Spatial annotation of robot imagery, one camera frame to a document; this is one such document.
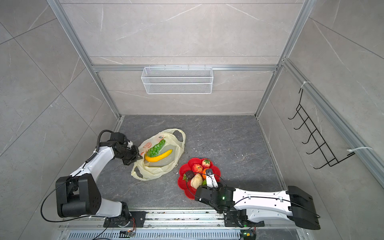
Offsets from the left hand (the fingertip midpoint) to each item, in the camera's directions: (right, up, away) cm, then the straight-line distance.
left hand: (142, 153), depth 87 cm
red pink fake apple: (+33, -8, -2) cm, 34 cm away
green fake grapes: (+5, 0, +8) cm, 10 cm away
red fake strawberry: (+38, -5, -1) cm, 38 cm away
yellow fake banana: (+8, -4, +7) cm, 11 cm away
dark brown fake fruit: (+28, -11, -4) cm, 31 cm away
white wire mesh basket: (+20, +48, +14) cm, 54 cm away
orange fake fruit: (+37, -11, -2) cm, 38 cm away
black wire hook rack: (+87, +4, -26) cm, 91 cm away
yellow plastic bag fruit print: (+19, +7, +8) cm, 22 cm away
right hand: (+39, -16, -7) cm, 42 cm away
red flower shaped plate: (+29, -20, -5) cm, 36 cm away
